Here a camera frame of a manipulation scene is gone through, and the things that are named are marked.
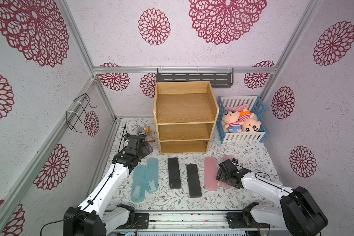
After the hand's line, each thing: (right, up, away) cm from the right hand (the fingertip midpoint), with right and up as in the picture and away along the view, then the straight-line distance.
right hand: (226, 179), depth 89 cm
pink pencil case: (-9, +2, 0) cm, 10 cm away
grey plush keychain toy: (-54, +27, +15) cm, 63 cm away
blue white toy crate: (+30, +48, +24) cm, 62 cm away
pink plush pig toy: (+7, +39, +12) cm, 41 cm away
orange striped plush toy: (+19, +35, +10) cm, 41 cm away
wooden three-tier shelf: (-25, +39, -9) cm, 47 cm away
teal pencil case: (-52, -2, -5) cm, 52 cm away
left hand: (-49, +19, -6) cm, 53 cm away
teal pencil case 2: (-45, +2, +1) cm, 45 cm away
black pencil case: (-20, 0, -3) cm, 20 cm away
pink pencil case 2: (-4, -1, -5) cm, 7 cm away
